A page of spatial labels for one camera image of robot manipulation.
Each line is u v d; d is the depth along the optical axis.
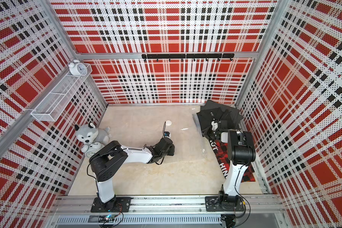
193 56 0.88
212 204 0.73
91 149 0.83
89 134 0.81
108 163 0.49
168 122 1.15
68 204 0.76
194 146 0.99
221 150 0.91
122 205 0.73
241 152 0.53
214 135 0.80
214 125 0.96
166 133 0.85
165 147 0.74
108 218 0.70
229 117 1.11
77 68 0.80
